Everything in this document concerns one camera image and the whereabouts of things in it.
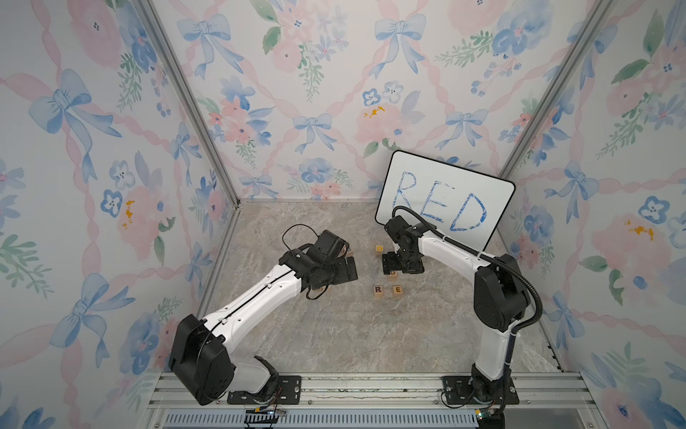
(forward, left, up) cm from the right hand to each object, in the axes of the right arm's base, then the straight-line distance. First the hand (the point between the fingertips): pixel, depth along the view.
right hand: (397, 269), depth 92 cm
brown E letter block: (-7, 0, -3) cm, 7 cm away
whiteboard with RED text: (+16, -25, +15) cm, 33 cm away
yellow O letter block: (+10, +6, -2) cm, 12 cm away
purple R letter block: (-7, +7, -3) cm, 10 cm away
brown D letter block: (0, +1, -4) cm, 4 cm away
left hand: (-8, +17, +11) cm, 22 cm away
